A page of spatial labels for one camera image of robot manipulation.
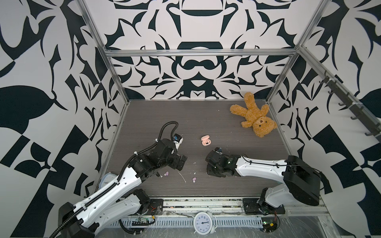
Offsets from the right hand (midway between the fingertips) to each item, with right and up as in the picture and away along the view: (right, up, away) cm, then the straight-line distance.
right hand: (206, 171), depth 84 cm
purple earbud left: (-23, -2, 0) cm, 23 cm away
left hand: (-15, +13, -9) cm, 22 cm away
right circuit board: (+28, -21, -12) cm, 37 cm away
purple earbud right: (-7, -4, -1) cm, 8 cm away
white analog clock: (-2, -18, -15) cm, 24 cm away
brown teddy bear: (+37, +25, +13) cm, 46 cm away
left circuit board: (-31, -20, -12) cm, 39 cm away
